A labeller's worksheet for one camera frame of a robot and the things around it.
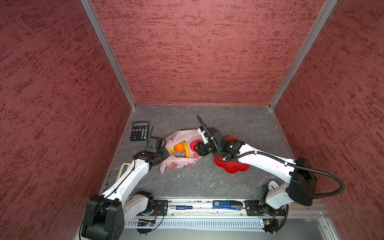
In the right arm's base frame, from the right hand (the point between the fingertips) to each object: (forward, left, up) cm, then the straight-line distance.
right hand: (196, 150), depth 79 cm
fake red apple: (+2, +2, +3) cm, 4 cm away
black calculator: (+23, +39, -13) cm, 47 cm away
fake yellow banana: (+6, +6, -12) cm, 15 cm away
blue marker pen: (-24, +9, -14) cm, 30 cm away
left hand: (+1, +18, -9) cm, 20 cm away
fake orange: (+8, +11, -10) cm, 17 cm away
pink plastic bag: (-3, +10, -6) cm, 12 cm away
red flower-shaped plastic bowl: (-3, -22, -17) cm, 28 cm away
